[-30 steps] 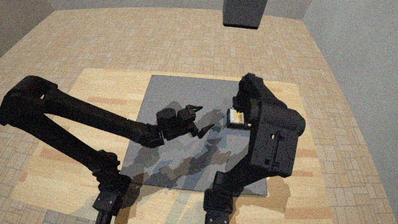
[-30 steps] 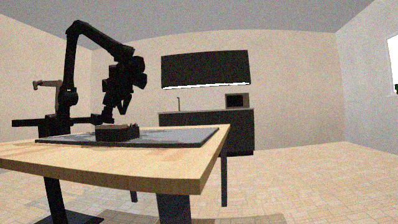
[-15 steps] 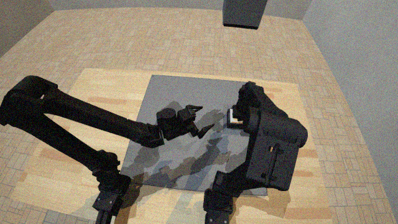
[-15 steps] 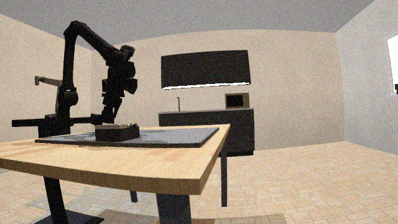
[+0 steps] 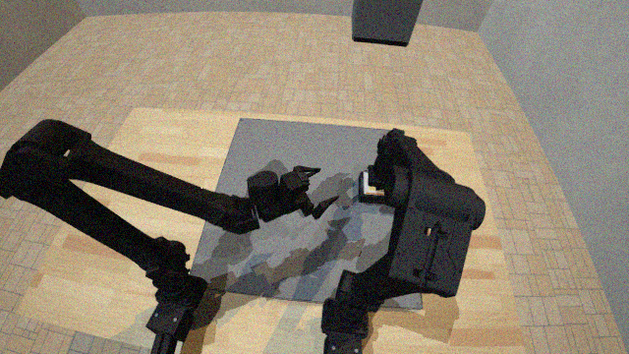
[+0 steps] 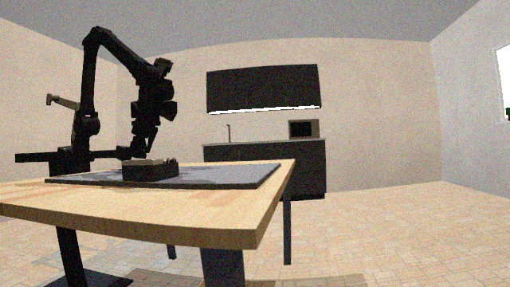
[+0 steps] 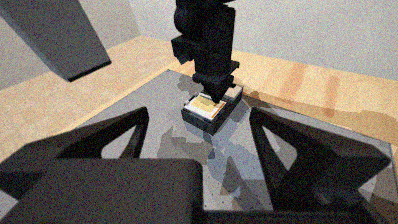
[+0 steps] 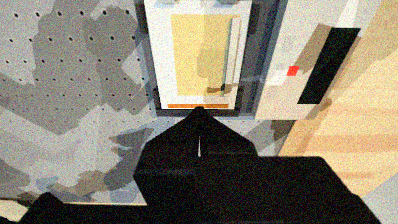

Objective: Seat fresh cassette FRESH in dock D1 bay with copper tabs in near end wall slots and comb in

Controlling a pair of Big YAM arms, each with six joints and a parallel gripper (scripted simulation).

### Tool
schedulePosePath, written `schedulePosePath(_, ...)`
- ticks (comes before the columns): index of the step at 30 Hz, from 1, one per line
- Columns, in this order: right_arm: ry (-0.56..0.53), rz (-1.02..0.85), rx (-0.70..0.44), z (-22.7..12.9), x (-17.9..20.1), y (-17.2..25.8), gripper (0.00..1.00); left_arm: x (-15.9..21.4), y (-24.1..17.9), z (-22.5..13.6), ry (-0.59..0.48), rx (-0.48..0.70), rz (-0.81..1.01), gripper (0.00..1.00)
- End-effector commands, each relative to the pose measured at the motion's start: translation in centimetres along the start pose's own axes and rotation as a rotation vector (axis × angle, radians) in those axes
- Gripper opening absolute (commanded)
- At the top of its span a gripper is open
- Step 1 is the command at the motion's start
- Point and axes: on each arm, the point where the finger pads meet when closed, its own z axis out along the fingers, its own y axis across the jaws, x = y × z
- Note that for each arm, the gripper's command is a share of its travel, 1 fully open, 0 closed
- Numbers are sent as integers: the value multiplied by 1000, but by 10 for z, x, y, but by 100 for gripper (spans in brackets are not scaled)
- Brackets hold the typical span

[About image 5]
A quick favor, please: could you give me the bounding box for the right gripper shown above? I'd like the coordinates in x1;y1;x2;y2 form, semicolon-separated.
368;165;389;191

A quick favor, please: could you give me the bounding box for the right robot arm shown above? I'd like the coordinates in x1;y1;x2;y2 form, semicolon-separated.
323;128;486;335

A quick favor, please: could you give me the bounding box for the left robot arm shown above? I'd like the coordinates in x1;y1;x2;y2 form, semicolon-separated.
0;119;310;308

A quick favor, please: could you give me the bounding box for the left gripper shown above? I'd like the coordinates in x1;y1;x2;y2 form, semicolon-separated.
281;165;339;219

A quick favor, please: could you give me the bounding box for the white cassette dock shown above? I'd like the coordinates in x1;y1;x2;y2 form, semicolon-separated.
359;170;385;205

